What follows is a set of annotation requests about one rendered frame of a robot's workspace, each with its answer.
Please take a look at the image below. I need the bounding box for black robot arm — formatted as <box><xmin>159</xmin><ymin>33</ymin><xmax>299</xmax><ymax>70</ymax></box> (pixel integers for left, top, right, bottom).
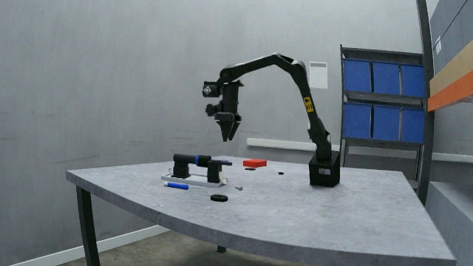
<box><xmin>203</xmin><ymin>52</ymin><xmax>332</xmax><ymax>162</ymax></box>

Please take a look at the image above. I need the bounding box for blue screwdriver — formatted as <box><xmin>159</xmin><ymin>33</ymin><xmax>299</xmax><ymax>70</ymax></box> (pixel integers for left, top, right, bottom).
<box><xmin>164</xmin><ymin>182</ymin><xmax>192</xmax><ymax>189</ymax></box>

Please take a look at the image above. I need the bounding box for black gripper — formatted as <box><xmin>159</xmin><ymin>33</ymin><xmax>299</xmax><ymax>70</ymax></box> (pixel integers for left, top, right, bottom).
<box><xmin>214</xmin><ymin>98</ymin><xmax>242</xmax><ymax>142</ymax></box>

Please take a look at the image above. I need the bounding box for red rectangular block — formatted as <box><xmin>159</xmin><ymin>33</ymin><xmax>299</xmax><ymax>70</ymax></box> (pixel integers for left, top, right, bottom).
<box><xmin>242</xmin><ymin>159</ymin><xmax>267</xmax><ymax>168</ymax></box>

